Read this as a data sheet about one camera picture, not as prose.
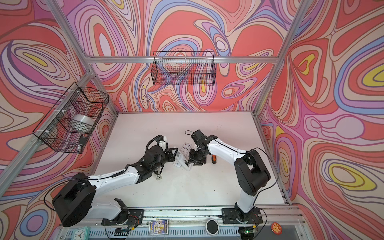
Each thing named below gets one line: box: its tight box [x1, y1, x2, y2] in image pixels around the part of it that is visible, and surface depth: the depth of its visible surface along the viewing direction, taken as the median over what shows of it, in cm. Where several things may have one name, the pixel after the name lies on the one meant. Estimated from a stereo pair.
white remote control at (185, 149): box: [180, 142, 192, 157], surface depth 99 cm
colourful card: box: [148, 219, 169, 235], surface depth 71 cm
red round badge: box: [270, 222, 283, 235], surface depth 72 cm
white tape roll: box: [72, 114, 95, 126], surface depth 75 cm
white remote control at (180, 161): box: [173, 149, 194, 171], surface depth 88 cm
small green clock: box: [71, 226, 91, 240], surface depth 69 cm
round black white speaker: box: [205, 219, 219, 236], surface depth 68 cm
